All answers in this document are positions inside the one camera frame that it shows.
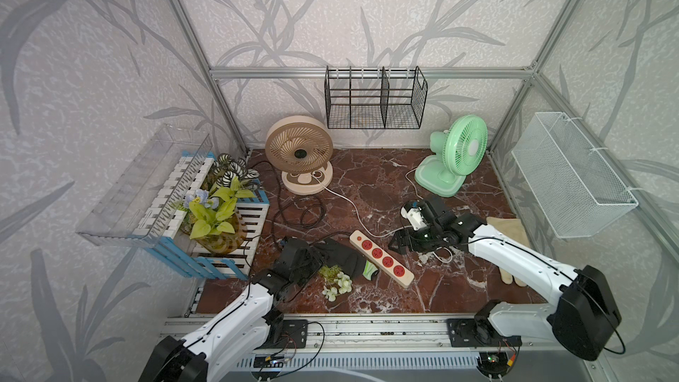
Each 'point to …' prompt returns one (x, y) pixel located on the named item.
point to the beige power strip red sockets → (381, 259)
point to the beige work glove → (513, 227)
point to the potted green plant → (216, 221)
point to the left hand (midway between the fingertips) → (325, 258)
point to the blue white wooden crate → (175, 243)
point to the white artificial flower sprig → (335, 281)
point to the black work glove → (337, 253)
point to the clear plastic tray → (137, 208)
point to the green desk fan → (460, 148)
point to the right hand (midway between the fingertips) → (398, 244)
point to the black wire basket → (374, 97)
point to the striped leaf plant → (225, 169)
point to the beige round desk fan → (301, 147)
